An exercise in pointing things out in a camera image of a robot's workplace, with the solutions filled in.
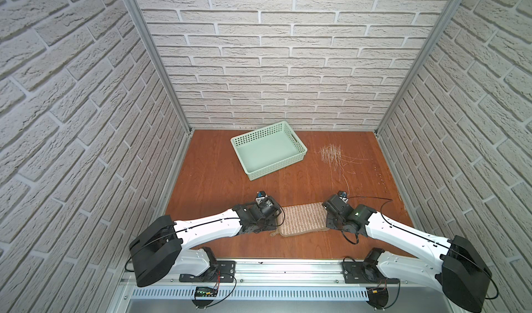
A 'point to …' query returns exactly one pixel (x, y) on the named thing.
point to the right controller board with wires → (377, 296)
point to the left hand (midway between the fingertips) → (274, 217)
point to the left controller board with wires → (210, 291)
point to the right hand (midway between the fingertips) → (328, 221)
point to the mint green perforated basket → (268, 149)
